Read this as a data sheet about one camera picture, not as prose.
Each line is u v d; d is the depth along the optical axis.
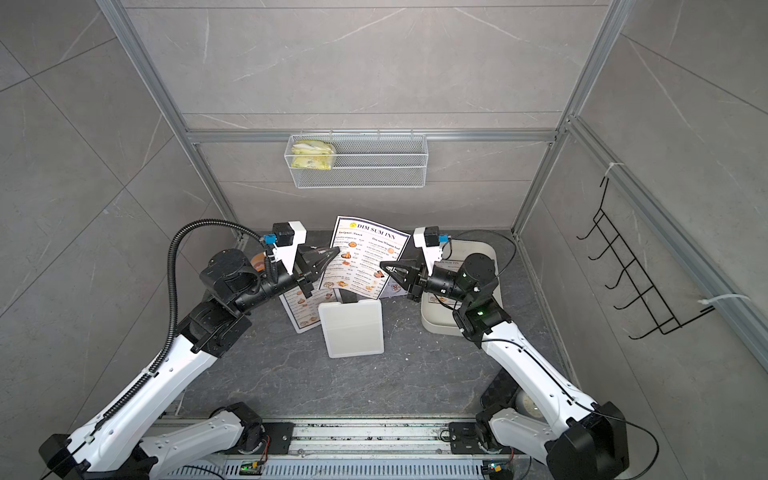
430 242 0.54
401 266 0.58
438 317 0.96
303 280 0.50
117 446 0.38
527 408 0.74
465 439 0.73
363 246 0.58
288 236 0.47
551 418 0.42
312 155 0.88
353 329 0.80
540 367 0.45
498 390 0.79
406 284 0.59
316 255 0.54
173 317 0.43
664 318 0.59
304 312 0.88
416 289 0.56
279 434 0.73
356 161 1.01
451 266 0.57
